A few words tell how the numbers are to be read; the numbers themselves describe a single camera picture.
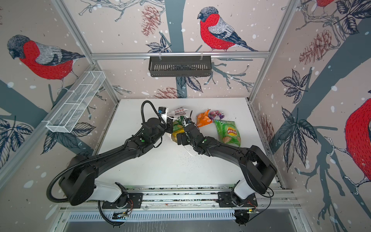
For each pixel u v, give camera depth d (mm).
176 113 951
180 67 1061
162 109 686
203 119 997
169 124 711
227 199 737
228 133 910
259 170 435
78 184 415
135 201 729
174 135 840
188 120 759
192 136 657
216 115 1008
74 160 443
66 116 715
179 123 959
